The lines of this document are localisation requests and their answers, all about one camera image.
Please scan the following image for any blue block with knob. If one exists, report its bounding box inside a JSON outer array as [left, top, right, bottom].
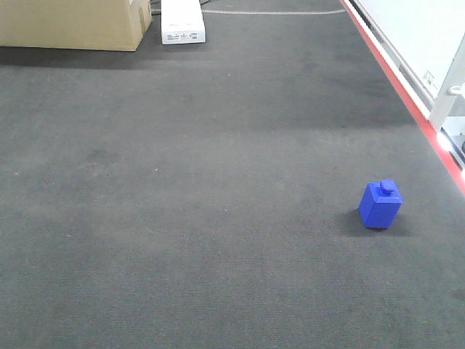
[[358, 179, 405, 230]]

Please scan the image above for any white carton box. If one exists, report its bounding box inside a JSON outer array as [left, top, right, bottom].
[[161, 0, 207, 46]]

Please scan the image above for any brown cardboard box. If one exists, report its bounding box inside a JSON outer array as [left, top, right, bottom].
[[0, 0, 153, 52]]

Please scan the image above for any white metal post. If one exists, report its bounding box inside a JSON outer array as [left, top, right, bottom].
[[428, 32, 465, 132]]

